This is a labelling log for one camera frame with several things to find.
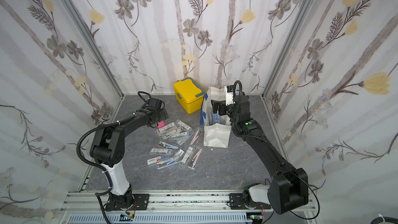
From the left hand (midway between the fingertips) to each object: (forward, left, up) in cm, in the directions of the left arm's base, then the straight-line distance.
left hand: (162, 115), depth 99 cm
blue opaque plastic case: (0, -36, -5) cm, 36 cm away
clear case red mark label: (-28, 0, -5) cm, 29 cm away
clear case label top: (-8, -2, -4) cm, 9 cm away
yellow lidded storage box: (+12, -18, +6) cm, 22 cm away
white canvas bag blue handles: (-17, -33, +11) cm, 39 cm away
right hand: (-8, -36, +24) cm, 45 cm away
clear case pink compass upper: (-14, -23, -6) cm, 27 cm away
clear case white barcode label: (-26, -16, -6) cm, 31 cm away
